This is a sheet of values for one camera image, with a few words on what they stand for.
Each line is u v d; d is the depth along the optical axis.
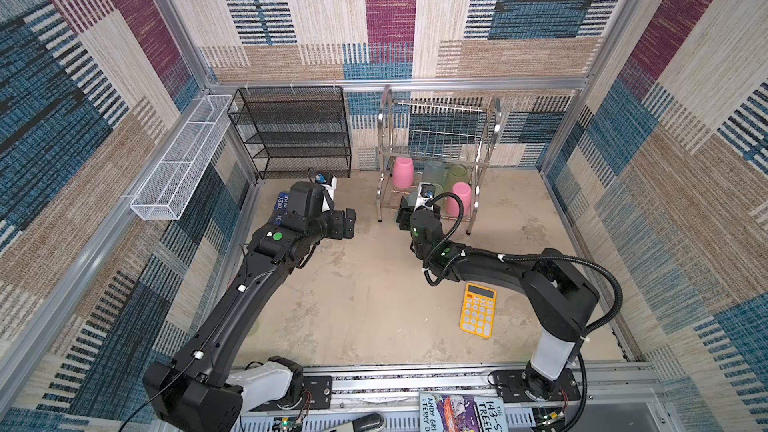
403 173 1.03
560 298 0.47
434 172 1.02
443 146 1.15
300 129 1.09
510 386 0.73
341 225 0.65
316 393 0.73
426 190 0.73
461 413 0.69
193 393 0.36
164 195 0.70
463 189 0.95
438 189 0.96
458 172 1.03
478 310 0.85
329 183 0.65
